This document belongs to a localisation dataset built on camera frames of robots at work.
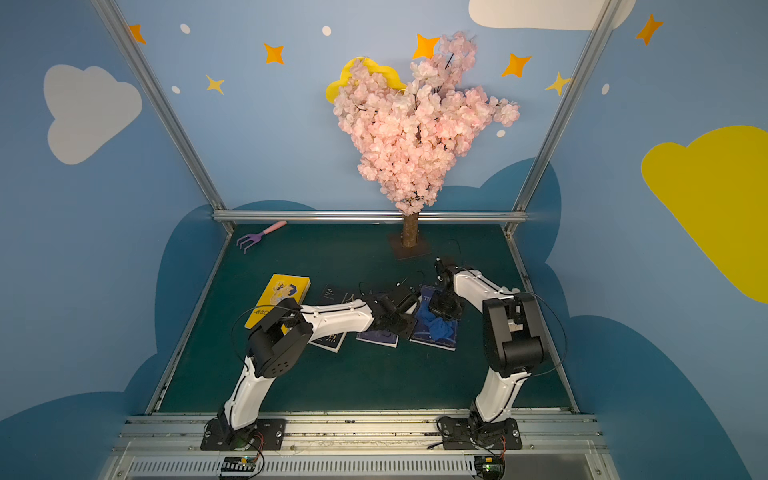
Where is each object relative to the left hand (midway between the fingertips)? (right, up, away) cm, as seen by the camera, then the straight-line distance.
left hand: (415, 325), depth 93 cm
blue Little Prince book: (+1, -2, -2) cm, 3 cm away
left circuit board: (-46, -30, -19) cm, 58 cm away
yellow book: (-46, +11, +9) cm, 48 cm away
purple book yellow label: (-12, -3, -2) cm, 12 cm away
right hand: (+9, +3, +3) cm, 10 cm away
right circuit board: (+17, -31, -19) cm, 40 cm away
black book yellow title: (-28, +9, +8) cm, 30 cm away
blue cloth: (+7, 0, -4) cm, 8 cm away
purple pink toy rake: (-61, +29, +22) cm, 71 cm away
